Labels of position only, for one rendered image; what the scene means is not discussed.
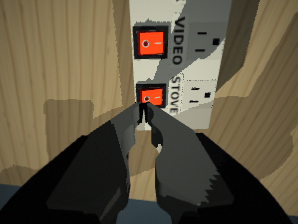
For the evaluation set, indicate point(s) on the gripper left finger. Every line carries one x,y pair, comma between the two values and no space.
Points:
91,176

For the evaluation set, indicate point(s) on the white power strip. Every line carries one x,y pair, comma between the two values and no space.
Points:
177,47

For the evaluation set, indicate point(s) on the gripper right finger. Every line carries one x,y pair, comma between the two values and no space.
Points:
192,173

